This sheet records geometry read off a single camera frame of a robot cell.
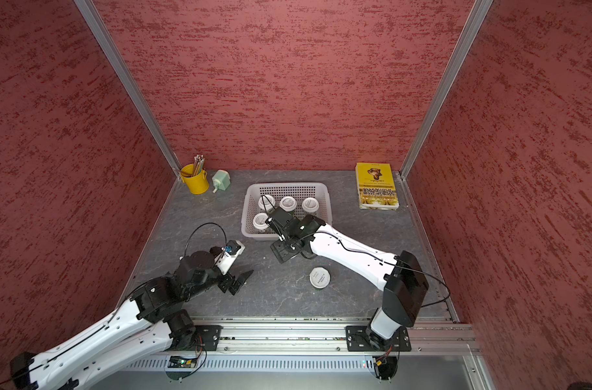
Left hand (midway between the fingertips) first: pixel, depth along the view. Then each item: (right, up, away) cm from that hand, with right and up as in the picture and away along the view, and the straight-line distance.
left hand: (238, 265), depth 75 cm
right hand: (+16, +3, +5) cm, 17 cm away
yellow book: (+55, +25, +35) cm, 70 cm away
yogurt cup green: (+26, -6, +6) cm, 28 cm away
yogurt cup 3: (+23, +18, +23) cm, 37 cm away
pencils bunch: (-25, +36, +29) cm, 52 cm away
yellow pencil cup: (-28, +28, +33) cm, 52 cm away
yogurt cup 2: (+14, +19, +25) cm, 34 cm away
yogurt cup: (+5, +19, +24) cm, 31 cm away
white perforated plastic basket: (+18, +20, +25) cm, 37 cm away
